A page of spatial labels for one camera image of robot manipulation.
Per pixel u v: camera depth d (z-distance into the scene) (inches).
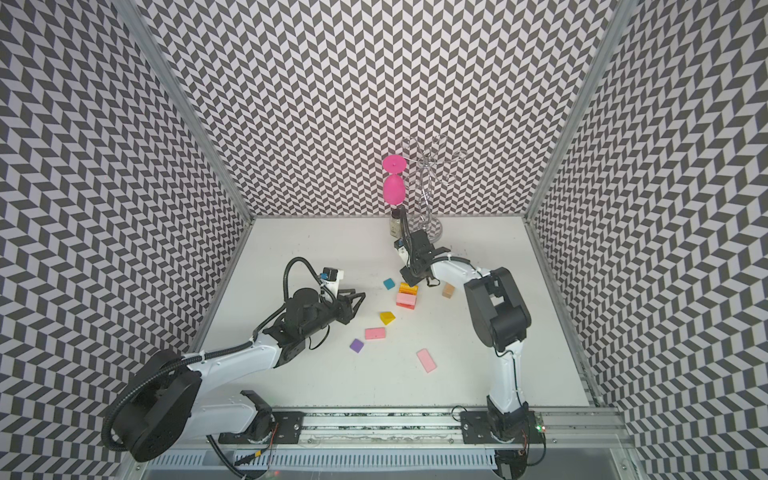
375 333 34.6
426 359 33.2
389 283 39.0
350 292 32.5
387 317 36.0
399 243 35.2
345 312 28.9
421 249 31.0
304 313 25.3
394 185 37.8
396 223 42.2
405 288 38.1
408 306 37.3
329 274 28.4
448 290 37.6
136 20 28.5
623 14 26.4
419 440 28.4
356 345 33.9
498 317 20.6
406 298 36.3
